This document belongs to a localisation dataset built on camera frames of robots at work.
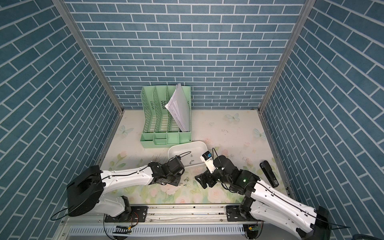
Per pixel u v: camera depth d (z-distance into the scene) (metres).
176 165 0.65
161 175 0.61
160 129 1.08
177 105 0.89
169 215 0.75
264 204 0.50
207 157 0.64
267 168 0.87
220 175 0.58
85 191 0.42
